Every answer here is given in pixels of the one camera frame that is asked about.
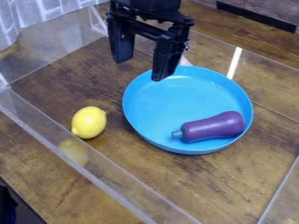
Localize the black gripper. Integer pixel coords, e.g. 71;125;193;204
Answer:
107;0;194;81

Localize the blue round plastic tray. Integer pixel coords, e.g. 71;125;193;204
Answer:
123;66;254;155

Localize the purple toy eggplant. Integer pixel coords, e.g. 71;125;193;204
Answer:
173;111;246;143

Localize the yellow toy lemon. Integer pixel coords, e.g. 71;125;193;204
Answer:
71;106;107;139

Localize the white patterned curtain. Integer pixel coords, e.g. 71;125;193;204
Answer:
0;0;109;51

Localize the clear acrylic enclosure wall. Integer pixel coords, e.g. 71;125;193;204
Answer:
0;0;299;224

